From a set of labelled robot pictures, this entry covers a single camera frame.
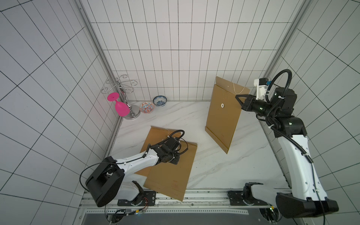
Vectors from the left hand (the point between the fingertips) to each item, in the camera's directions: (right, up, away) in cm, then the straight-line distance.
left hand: (173, 159), depth 85 cm
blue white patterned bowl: (-14, +39, +33) cm, 53 cm away
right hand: (+32, +38, -21) cm, 54 cm away
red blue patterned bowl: (-24, +34, +29) cm, 50 cm away
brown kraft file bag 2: (-14, +12, +16) cm, 25 cm away
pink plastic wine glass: (-36, +32, +8) cm, 48 cm away
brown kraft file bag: (-1, -9, -6) cm, 11 cm away
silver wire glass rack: (-34, +47, +8) cm, 59 cm away
